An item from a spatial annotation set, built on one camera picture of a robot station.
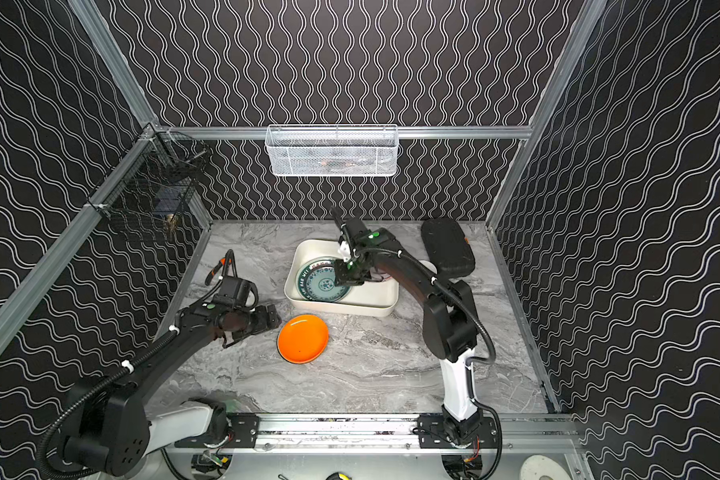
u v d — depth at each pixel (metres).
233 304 0.67
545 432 0.76
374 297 0.96
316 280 1.01
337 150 1.26
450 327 0.51
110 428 0.40
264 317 0.77
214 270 1.05
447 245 1.03
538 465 0.70
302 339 0.88
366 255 0.65
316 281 1.01
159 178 0.97
